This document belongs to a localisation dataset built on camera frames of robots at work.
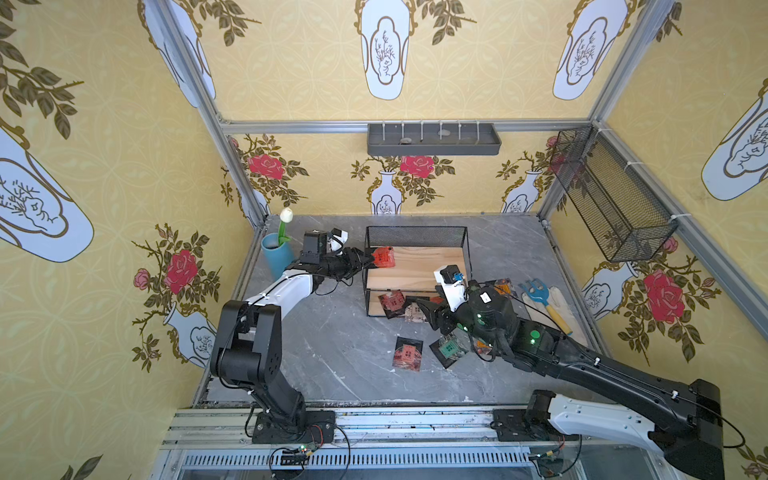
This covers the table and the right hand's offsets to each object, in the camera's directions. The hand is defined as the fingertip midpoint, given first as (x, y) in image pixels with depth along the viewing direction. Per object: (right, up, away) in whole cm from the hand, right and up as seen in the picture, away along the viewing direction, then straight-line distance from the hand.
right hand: (421, 302), depth 70 cm
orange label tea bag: (+31, -1, +30) cm, 43 cm away
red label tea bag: (-9, +10, +18) cm, 22 cm away
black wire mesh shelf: (-3, +9, +18) cm, 20 cm away
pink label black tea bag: (-2, -18, +16) cm, 24 cm away
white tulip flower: (-35, +21, +11) cm, 43 cm away
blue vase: (-39, +10, +15) cm, 43 cm away
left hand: (-14, +8, +19) cm, 25 cm away
